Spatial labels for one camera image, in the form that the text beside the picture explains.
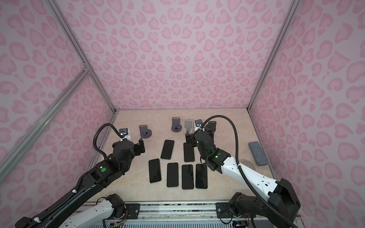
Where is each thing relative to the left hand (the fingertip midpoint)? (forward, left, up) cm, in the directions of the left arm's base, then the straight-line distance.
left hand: (134, 139), depth 74 cm
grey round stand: (+18, +3, -20) cm, 27 cm away
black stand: (+22, -45, -16) cm, 52 cm away
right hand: (+6, -32, -1) cm, 33 cm away
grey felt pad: (+2, -73, -22) cm, 76 cm away
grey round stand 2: (+24, -19, -21) cm, 37 cm away
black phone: (+7, -14, -23) cm, 28 cm away
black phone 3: (-7, -7, -25) cm, 27 cm away
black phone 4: (-10, -18, -24) cm, 32 cm away
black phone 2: (+5, -28, -24) cm, 37 cm away
